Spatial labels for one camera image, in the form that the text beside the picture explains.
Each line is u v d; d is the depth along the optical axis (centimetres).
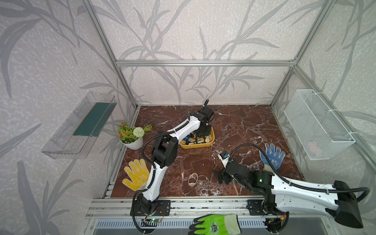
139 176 84
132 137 87
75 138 63
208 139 96
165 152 55
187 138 97
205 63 174
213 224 68
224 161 66
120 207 75
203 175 85
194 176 85
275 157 91
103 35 80
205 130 85
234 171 55
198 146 96
